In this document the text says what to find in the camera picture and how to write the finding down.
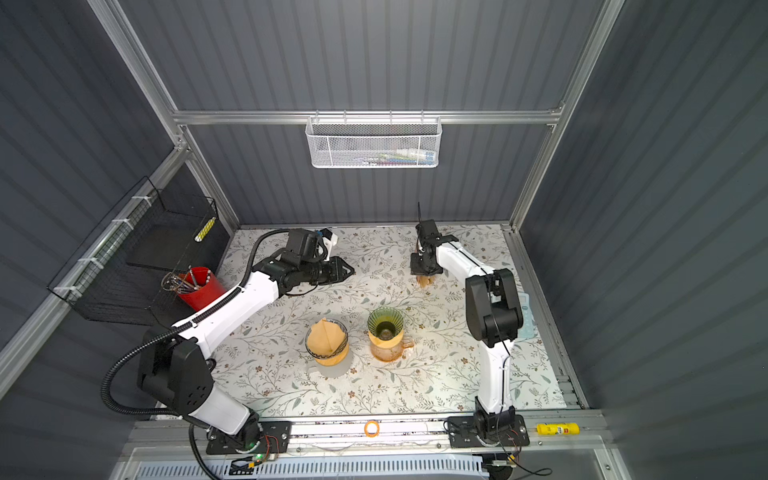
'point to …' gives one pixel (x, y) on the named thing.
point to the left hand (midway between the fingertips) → (352, 270)
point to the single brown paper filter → (325, 336)
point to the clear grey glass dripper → (337, 351)
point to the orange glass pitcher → (391, 354)
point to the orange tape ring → (368, 434)
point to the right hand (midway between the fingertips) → (422, 270)
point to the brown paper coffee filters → (424, 280)
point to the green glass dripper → (385, 322)
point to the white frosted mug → (336, 370)
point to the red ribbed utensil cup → (209, 287)
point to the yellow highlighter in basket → (201, 234)
